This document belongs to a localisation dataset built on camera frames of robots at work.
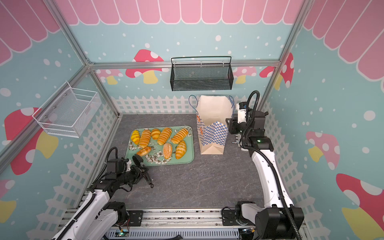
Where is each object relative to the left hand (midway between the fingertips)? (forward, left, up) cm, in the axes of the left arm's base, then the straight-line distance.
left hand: (147, 173), depth 82 cm
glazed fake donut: (+14, +6, -1) cm, 16 cm away
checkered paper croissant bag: (+42, -38, +1) cm, 57 cm away
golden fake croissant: (+17, -17, -2) cm, 24 cm away
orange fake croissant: (+27, +9, -4) cm, 29 cm away
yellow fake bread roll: (+27, +16, -4) cm, 32 cm away
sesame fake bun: (+16, -8, -2) cm, 18 cm away
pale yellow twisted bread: (+28, -15, -3) cm, 32 cm away
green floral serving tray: (+21, -4, -4) cm, 21 cm away
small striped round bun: (+29, +2, -2) cm, 29 cm away
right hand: (+20, -44, +25) cm, 54 cm away
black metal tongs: (+9, +8, -2) cm, 12 cm away
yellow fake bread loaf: (+28, -5, -3) cm, 28 cm away
